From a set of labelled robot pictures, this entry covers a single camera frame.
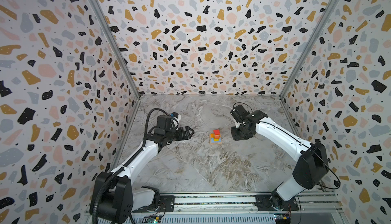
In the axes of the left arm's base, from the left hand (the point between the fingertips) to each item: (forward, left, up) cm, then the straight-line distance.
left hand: (187, 130), depth 83 cm
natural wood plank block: (0, -16, -15) cm, 22 cm away
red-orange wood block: (+1, -17, -13) cm, 22 cm away
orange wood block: (+4, -14, -13) cm, 20 cm away
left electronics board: (-38, +16, -16) cm, 44 cm away
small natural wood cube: (+1, -17, -10) cm, 20 cm away
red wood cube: (+6, -17, -13) cm, 22 cm away
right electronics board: (-39, -44, -16) cm, 61 cm away
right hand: (-2, -25, -2) cm, 25 cm away
